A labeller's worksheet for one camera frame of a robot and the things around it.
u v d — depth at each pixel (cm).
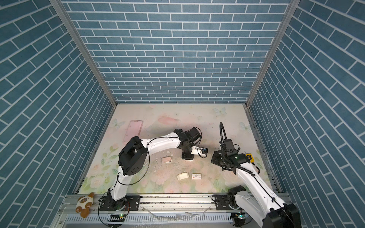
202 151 78
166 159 88
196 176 82
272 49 87
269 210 41
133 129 102
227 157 63
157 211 72
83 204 71
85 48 87
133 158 51
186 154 79
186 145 68
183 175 83
